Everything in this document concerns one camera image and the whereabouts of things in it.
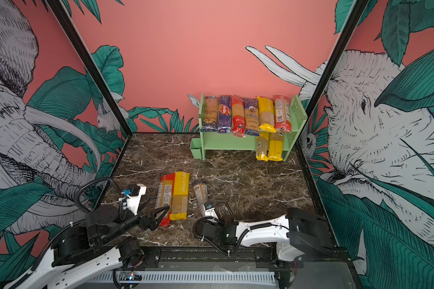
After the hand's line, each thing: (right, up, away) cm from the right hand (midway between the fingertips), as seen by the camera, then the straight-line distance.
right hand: (201, 224), depth 78 cm
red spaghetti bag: (+17, +49, +8) cm, 53 cm away
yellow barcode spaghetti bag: (+38, +35, +17) cm, 54 cm away
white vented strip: (-6, -18, -8) cm, 20 cm away
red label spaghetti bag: (+39, +51, +10) cm, 65 cm away
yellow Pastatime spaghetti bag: (+32, +51, +11) cm, 61 cm away
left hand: (-13, +14, -15) cm, 24 cm away
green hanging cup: (-7, +33, +30) cm, 46 cm away
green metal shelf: (+5, +38, +22) cm, 44 cm away
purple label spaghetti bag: (-1, +11, +10) cm, 15 cm away
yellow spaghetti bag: (+30, +35, +14) cm, 48 cm away
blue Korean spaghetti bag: (+24, +49, +10) cm, 56 cm away
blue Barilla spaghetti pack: (+11, +50, +8) cm, 52 cm away
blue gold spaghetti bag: (+4, +51, +10) cm, 52 cm away
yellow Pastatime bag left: (-12, +6, +10) cm, 17 cm away
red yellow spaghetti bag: (-19, +10, +10) cm, 24 cm away
